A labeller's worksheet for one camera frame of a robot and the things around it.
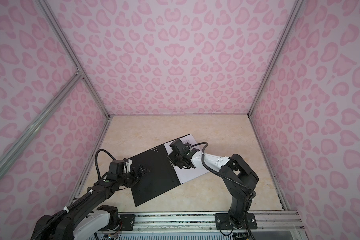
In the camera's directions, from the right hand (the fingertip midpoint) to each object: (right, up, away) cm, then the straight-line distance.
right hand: (168, 157), depth 87 cm
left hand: (-13, -8, -2) cm, 15 cm away
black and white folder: (-4, -12, +2) cm, 13 cm away
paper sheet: (+10, -10, +1) cm, 15 cm away
